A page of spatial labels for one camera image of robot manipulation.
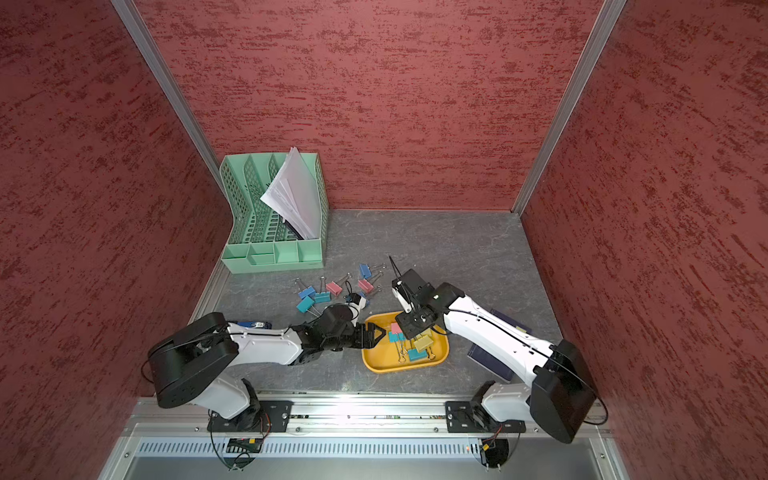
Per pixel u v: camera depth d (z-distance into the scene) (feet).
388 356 2.73
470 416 2.41
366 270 3.35
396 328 2.80
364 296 2.74
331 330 2.23
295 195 3.11
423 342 2.72
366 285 3.20
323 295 3.17
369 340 2.50
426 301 1.93
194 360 1.48
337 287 3.21
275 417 2.45
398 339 2.80
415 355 2.73
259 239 3.61
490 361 2.73
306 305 3.05
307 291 3.18
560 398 1.30
